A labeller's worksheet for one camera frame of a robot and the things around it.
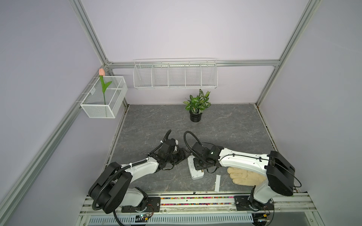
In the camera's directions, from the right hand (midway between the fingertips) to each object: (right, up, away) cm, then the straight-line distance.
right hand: (196, 164), depth 83 cm
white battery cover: (+12, -11, -2) cm, 16 cm away
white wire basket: (-61, +36, 0) cm, 71 cm away
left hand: (-5, +4, +2) cm, 6 cm away
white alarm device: (-1, -5, -3) cm, 6 cm away
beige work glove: (+28, -7, -1) cm, 29 cm away
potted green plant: (0, +36, +5) cm, 36 cm away
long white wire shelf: (-13, +59, +17) cm, 63 cm away
